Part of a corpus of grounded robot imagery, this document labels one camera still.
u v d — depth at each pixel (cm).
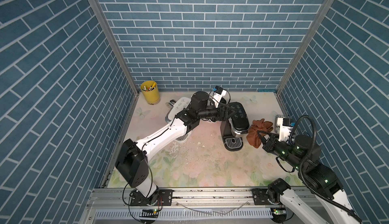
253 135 63
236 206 72
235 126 74
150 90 102
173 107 82
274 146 55
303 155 44
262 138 63
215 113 65
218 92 64
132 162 43
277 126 57
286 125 55
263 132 62
